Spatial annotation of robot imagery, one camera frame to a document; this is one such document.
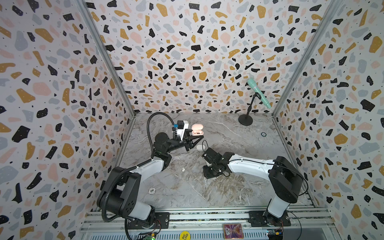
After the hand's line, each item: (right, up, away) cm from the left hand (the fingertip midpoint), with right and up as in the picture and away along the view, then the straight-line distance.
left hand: (203, 133), depth 72 cm
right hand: (+1, -23, +13) cm, 26 cm away
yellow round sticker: (-8, -47, -3) cm, 48 cm away
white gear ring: (-28, -32, +11) cm, 44 cm away
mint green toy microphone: (+32, +32, +25) cm, 52 cm away
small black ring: (+45, -2, +38) cm, 58 cm away
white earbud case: (-2, -10, +27) cm, 29 cm away
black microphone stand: (+34, +9, +47) cm, 59 cm away
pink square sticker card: (+15, -46, -2) cm, 48 cm away
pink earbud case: (-3, +2, +1) cm, 3 cm away
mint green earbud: (-12, -22, +18) cm, 31 cm away
